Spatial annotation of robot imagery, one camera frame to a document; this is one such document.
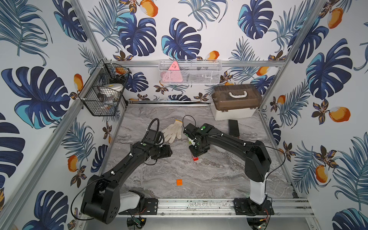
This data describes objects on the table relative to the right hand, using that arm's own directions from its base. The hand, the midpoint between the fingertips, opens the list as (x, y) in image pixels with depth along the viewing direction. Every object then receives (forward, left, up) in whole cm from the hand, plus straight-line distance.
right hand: (197, 153), depth 85 cm
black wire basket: (+23, +54, +26) cm, 64 cm away
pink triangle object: (+40, +15, +27) cm, 50 cm away
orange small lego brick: (-14, +10, -8) cm, 19 cm away
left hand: (0, +17, +2) cm, 17 cm away
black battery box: (+24, -29, -8) cm, 39 cm away
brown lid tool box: (+34, -24, +10) cm, 43 cm away
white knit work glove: (+20, +18, -7) cm, 28 cm away
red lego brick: (+1, 0, -9) cm, 9 cm away
